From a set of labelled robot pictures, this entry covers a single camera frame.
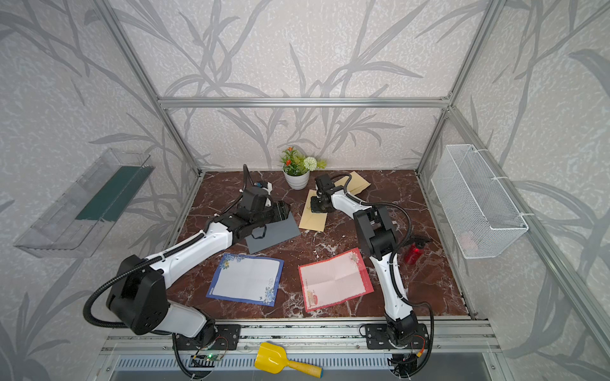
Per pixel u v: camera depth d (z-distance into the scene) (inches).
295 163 39.8
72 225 25.2
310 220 40.1
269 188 31.0
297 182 43.1
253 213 25.6
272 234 29.7
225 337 28.5
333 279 33.5
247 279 33.6
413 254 33.9
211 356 27.9
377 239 23.9
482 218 24.2
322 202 32.0
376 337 29.0
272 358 27.6
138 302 16.5
